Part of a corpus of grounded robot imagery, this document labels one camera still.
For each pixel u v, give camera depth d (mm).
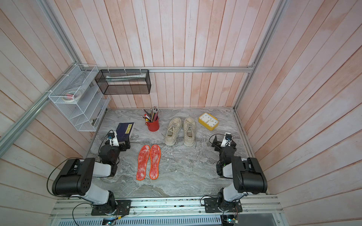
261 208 750
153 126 1015
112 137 766
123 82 1040
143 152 929
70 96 730
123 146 820
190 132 986
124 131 1040
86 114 781
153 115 977
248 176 458
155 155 926
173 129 979
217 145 815
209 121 1077
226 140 764
